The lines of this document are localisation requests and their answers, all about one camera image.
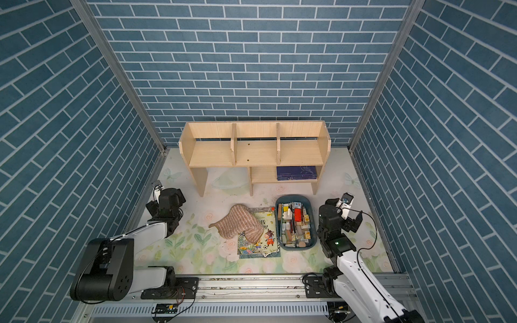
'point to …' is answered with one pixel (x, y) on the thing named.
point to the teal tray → (307, 200)
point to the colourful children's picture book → (269, 245)
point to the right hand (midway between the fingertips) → (349, 206)
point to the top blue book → (296, 172)
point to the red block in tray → (297, 215)
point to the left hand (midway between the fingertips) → (169, 193)
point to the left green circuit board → (165, 308)
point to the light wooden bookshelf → (258, 146)
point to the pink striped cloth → (240, 219)
